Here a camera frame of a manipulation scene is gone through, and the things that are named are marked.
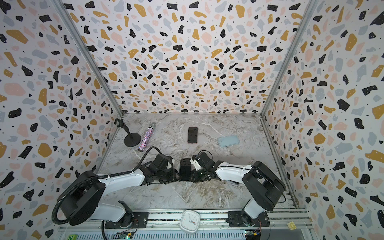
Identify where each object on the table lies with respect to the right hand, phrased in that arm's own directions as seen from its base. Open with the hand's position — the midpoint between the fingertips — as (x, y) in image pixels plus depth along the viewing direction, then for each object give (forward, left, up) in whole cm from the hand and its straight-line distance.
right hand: (187, 177), depth 84 cm
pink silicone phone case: (+32, -1, -3) cm, 32 cm away
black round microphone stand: (+27, +40, -2) cm, 49 cm away
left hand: (0, +3, 0) cm, 3 cm away
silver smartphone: (+6, +2, -3) cm, 6 cm away
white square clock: (-21, -3, -1) cm, 21 cm away
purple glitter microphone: (+23, +31, -1) cm, 39 cm away
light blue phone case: (+30, -27, -6) cm, 41 cm away
